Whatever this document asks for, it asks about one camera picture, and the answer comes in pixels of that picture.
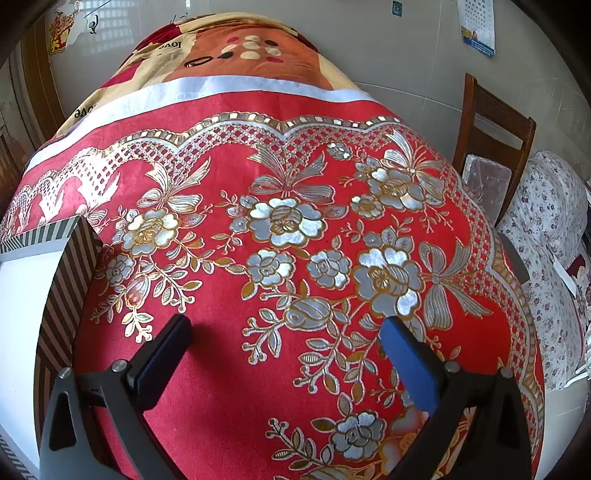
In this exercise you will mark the clear plastic bag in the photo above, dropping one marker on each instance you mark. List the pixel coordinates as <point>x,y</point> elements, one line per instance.
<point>487,184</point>

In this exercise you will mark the brown wooden door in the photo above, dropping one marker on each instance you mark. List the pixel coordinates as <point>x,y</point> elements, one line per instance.
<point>32,106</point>

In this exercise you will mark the printed brown cream blanket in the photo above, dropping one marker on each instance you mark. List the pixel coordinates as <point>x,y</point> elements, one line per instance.
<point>221,55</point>

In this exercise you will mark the striped white box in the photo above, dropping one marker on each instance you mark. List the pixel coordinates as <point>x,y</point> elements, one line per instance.
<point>23,314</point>

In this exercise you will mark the wooden chair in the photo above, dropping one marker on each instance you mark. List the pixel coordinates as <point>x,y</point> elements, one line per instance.
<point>501,113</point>

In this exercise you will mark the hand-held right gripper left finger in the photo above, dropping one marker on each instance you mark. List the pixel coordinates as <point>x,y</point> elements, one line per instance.
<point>171,339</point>

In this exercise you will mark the red floral tablecloth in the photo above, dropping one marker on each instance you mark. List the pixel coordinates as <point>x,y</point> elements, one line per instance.
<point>286,258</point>

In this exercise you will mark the wall calendar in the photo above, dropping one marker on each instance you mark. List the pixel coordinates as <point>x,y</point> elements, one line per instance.
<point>478,27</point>

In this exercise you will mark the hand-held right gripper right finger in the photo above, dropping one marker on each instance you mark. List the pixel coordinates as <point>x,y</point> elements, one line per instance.
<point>406,355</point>

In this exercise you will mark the red yellow wall sticker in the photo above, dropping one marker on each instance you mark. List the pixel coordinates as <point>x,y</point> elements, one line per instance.
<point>62,30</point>

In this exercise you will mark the small teal wall sticker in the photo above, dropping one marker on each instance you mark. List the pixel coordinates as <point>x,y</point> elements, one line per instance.
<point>397,7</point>

